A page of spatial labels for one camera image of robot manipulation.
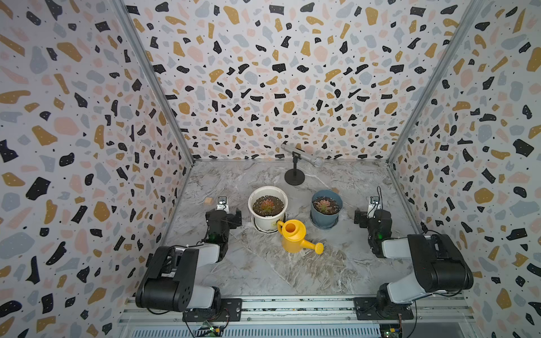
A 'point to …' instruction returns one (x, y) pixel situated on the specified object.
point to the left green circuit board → (203, 331)
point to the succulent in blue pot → (323, 205)
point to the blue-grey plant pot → (328, 219)
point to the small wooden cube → (208, 201)
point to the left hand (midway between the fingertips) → (227, 209)
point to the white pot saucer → (260, 232)
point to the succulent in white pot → (268, 206)
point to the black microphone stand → (294, 177)
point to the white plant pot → (268, 222)
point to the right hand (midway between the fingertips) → (372, 208)
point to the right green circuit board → (390, 331)
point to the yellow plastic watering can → (293, 232)
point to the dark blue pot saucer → (324, 229)
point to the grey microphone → (318, 162)
